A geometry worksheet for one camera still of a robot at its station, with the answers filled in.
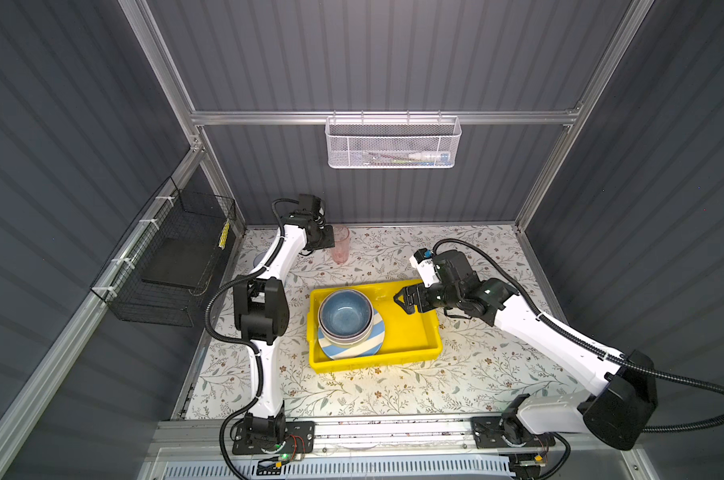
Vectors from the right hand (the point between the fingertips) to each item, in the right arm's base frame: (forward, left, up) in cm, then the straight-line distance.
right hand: (409, 296), depth 78 cm
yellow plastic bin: (-3, 0, -19) cm, 19 cm away
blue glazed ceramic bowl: (-1, +18, -9) cm, 20 cm away
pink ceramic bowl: (-9, +17, -7) cm, 20 cm away
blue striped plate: (-9, +13, -14) cm, 20 cm away
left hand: (+25, +25, -5) cm, 35 cm away
